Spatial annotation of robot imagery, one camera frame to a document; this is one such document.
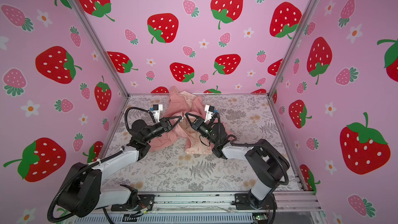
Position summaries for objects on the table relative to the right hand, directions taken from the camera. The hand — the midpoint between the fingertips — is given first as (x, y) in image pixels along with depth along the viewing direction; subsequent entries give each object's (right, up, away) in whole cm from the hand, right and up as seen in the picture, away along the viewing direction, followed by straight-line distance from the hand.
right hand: (184, 115), depth 73 cm
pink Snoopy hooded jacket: (0, -10, +5) cm, 11 cm away
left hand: (-1, -2, 0) cm, 2 cm away
